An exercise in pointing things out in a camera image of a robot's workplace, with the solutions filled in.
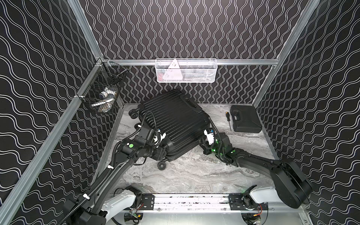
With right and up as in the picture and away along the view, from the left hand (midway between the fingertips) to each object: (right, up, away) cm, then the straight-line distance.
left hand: (160, 149), depth 74 cm
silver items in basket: (-35, +29, +12) cm, 47 cm away
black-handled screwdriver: (+48, +16, +36) cm, 62 cm away
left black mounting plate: (-7, -29, +2) cm, 30 cm away
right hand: (+23, 0, +14) cm, 27 cm away
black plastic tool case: (+59, +16, +30) cm, 68 cm away
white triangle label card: (+6, +46, +15) cm, 48 cm away
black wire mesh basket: (-41, +47, +24) cm, 66 cm away
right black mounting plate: (+41, -23, -8) cm, 48 cm away
